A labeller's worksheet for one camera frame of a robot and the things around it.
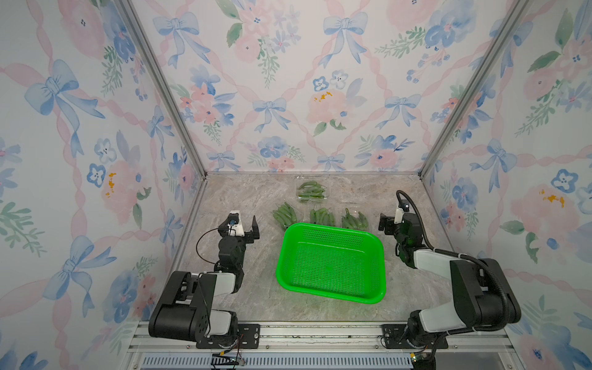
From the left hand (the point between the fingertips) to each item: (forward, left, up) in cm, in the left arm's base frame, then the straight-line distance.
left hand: (243, 216), depth 87 cm
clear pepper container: (+21, -26, -10) cm, 35 cm away
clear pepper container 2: (+8, -15, -10) cm, 20 cm away
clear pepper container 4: (+6, -42, -12) cm, 45 cm away
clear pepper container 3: (+8, -31, -12) cm, 34 cm away
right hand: (+5, -60, -4) cm, 61 cm away
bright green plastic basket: (-12, -35, -14) cm, 40 cm away
